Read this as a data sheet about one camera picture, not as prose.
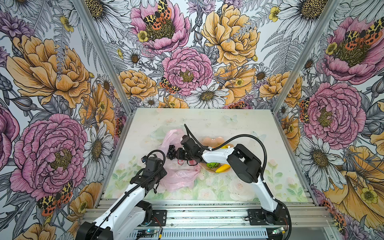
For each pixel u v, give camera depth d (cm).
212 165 85
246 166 56
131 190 54
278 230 72
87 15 74
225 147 63
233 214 77
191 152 78
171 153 94
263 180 58
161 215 74
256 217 74
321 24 77
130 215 58
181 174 81
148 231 71
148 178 60
